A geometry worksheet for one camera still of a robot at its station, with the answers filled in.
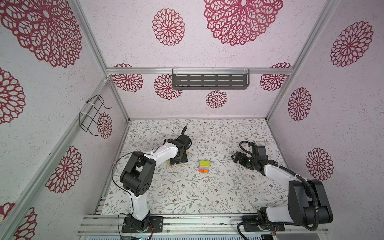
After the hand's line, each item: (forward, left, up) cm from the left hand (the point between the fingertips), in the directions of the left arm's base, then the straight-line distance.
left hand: (179, 162), depth 94 cm
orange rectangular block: (-5, -16, -1) cm, 17 cm away
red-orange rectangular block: (-5, -13, -1) cm, 14 cm away
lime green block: (+1, -16, -3) cm, 17 cm away
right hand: (+1, -36, +4) cm, 36 cm away
